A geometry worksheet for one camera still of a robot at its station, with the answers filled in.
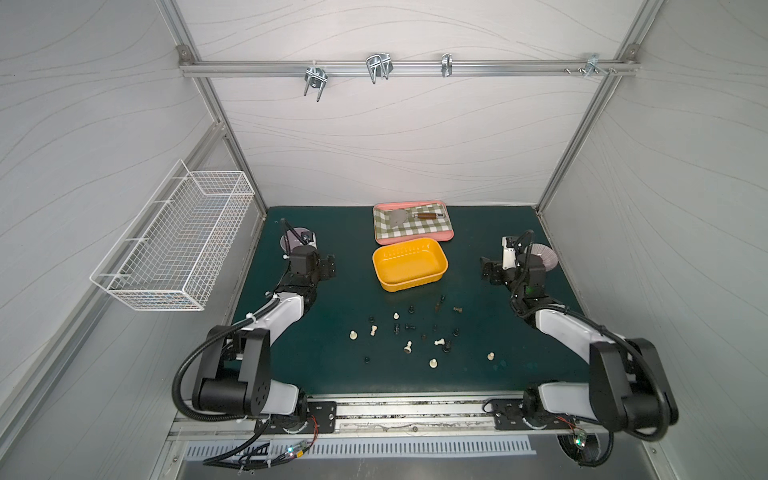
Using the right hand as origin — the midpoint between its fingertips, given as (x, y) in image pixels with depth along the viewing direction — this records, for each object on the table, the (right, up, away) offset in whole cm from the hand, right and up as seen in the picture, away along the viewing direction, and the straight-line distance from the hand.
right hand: (498, 255), depth 89 cm
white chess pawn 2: (-31, -19, +1) cm, 37 cm away
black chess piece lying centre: (-28, -21, -1) cm, 35 cm away
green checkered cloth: (-24, +10, +26) cm, 36 cm away
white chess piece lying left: (-38, -22, -1) cm, 44 cm away
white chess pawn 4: (-5, -28, -7) cm, 29 cm away
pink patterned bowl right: (+22, -1, +12) cm, 25 cm away
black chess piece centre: (-31, -22, -1) cm, 38 cm away
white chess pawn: (-44, -24, -3) cm, 50 cm away
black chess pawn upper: (-27, -17, +2) cm, 32 cm away
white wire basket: (-84, +2, -20) cm, 86 cm away
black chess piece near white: (-17, -27, -5) cm, 32 cm away
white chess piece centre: (-28, -27, -5) cm, 39 cm away
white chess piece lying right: (-18, -25, -4) cm, 31 cm away
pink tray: (-13, +6, +23) cm, 27 cm away
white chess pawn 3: (-21, -30, -8) cm, 37 cm away
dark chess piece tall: (-18, -16, +2) cm, 24 cm away
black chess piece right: (-13, -23, -3) cm, 27 cm away
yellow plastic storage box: (-26, -5, +14) cm, 30 cm away
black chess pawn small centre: (-23, -24, -3) cm, 33 cm away
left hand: (-56, -1, +2) cm, 56 cm away
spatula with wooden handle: (-30, +14, +28) cm, 43 cm away
